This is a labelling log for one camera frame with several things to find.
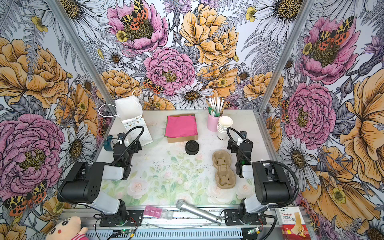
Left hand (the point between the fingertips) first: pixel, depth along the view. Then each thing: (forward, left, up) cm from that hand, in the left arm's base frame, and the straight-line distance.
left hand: (131, 142), depth 93 cm
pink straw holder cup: (+14, -51, +2) cm, 53 cm away
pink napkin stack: (+17, -29, -5) cm, 34 cm away
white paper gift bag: (+18, +2, +10) cm, 20 cm away
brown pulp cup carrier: (-21, -56, -5) cm, 60 cm away
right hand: (0, -66, +1) cm, 66 cm away
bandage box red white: (-43, -84, -4) cm, 94 cm away
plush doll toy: (-44, +16, -2) cm, 46 cm away
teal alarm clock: (0, +14, -1) cm, 14 cm away
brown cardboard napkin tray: (+6, -32, -5) cm, 33 cm away
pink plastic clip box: (-37, -18, -6) cm, 42 cm away
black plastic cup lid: (-2, -37, -4) cm, 38 cm away
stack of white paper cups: (+9, -58, +8) cm, 59 cm away
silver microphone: (-35, -33, -4) cm, 48 cm away
